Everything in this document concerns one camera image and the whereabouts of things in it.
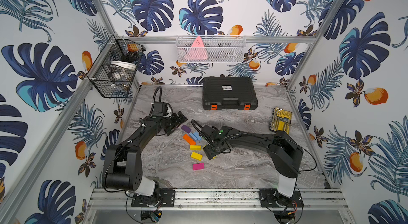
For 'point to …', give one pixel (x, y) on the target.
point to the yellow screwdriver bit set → (281, 119)
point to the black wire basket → (112, 74)
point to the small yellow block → (195, 147)
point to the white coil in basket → (124, 65)
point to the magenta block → (198, 166)
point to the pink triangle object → (197, 53)
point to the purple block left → (186, 128)
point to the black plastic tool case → (219, 92)
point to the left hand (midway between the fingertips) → (182, 120)
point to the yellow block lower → (196, 156)
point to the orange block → (189, 139)
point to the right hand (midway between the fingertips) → (212, 150)
